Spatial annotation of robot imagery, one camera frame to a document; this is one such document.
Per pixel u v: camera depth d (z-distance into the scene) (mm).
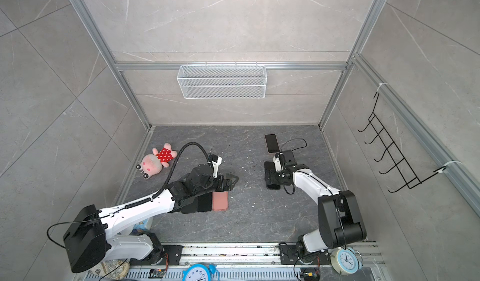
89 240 394
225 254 748
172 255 739
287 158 719
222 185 686
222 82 1009
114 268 612
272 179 809
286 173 661
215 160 726
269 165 929
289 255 730
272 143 1105
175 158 1018
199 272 685
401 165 593
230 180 708
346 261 687
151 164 930
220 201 877
